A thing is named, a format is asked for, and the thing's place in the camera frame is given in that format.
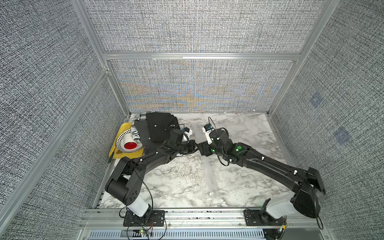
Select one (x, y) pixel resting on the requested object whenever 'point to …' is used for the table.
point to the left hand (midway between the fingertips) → (203, 146)
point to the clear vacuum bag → (206, 162)
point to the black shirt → (160, 125)
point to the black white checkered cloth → (135, 133)
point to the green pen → (111, 157)
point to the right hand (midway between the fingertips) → (202, 139)
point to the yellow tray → (119, 154)
